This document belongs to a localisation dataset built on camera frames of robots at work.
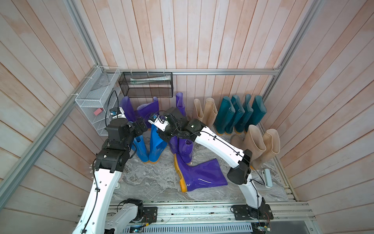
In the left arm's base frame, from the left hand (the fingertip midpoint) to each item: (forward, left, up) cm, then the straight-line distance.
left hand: (135, 123), depth 68 cm
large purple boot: (-11, -38, -35) cm, 53 cm away
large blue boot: (-6, -10, -10) cm, 16 cm away
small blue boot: (-5, 0, -12) cm, 13 cm away
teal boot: (+19, -62, -8) cm, 65 cm away
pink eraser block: (+13, +25, -5) cm, 29 cm away
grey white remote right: (-15, -72, -31) cm, 80 cm away
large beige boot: (-4, -67, -9) cm, 68 cm away
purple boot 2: (+20, 0, -11) cm, 23 cm away
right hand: (+2, -9, -8) cm, 12 cm away
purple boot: (+22, +13, -9) cm, 27 cm away
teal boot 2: (+19, -69, -9) cm, 72 cm away
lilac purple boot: (0, -18, -16) cm, 24 cm away
